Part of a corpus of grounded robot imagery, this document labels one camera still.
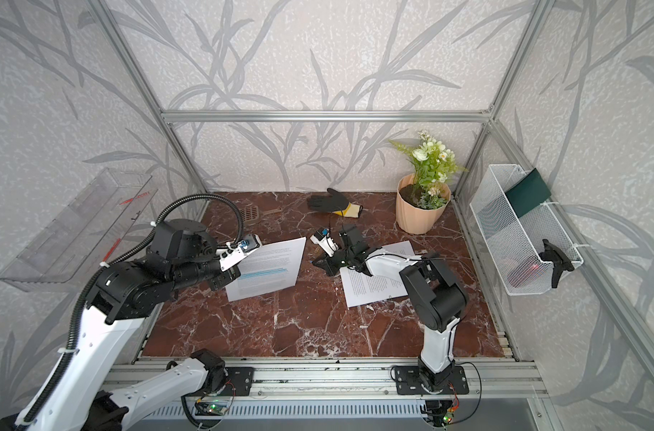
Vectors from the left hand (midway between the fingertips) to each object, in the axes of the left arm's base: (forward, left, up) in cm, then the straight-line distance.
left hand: (243, 253), depth 63 cm
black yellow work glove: (+45, -20, -30) cm, 58 cm away
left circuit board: (-28, +11, -33) cm, 44 cm away
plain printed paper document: (+5, -31, -32) cm, 45 cm away
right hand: (+12, -15, -24) cm, 31 cm away
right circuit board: (-30, -52, -31) cm, 68 cm away
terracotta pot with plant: (+33, -53, -14) cm, 64 cm away
